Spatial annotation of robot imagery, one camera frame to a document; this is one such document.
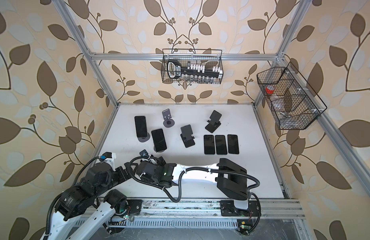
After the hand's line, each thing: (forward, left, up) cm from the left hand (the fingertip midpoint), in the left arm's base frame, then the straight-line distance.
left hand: (133, 168), depth 69 cm
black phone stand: (+24, -38, -18) cm, 48 cm away
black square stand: (+25, -24, -11) cm, 36 cm away
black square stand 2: (+38, -42, -12) cm, 57 cm away
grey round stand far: (+42, -9, -19) cm, 47 cm away
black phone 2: (+29, +6, -7) cm, 31 cm away
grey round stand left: (+28, +6, -19) cm, 34 cm away
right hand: (+3, -5, -7) cm, 9 cm away
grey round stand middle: (+17, -6, -16) cm, 23 cm away
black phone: (+24, -54, -17) cm, 61 cm away
